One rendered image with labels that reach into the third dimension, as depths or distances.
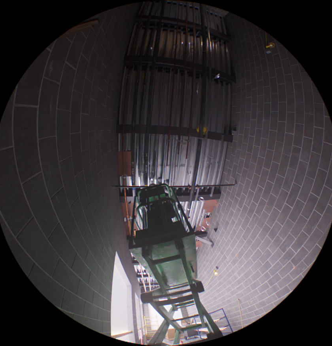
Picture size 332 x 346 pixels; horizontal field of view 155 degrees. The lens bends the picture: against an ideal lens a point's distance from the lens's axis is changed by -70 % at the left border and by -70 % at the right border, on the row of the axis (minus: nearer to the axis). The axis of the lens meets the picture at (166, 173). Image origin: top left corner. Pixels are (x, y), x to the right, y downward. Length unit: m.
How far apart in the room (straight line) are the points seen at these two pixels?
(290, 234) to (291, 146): 1.54
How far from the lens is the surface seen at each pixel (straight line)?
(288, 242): 2.78
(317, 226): 2.52
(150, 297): 1.08
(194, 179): 2.61
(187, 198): 3.57
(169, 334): 9.40
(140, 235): 1.36
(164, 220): 1.36
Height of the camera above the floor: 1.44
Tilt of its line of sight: 68 degrees up
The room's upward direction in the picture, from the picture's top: 25 degrees counter-clockwise
